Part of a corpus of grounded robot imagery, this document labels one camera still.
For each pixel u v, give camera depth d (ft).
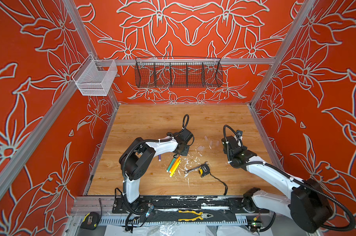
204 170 2.67
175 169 2.78
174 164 2.81
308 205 1.30
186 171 2.75
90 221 2.20
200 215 2.28
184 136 2.44
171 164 2.82
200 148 3.10
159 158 2.94
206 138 3.24
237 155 2.06
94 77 3.05
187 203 2.44
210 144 3.12
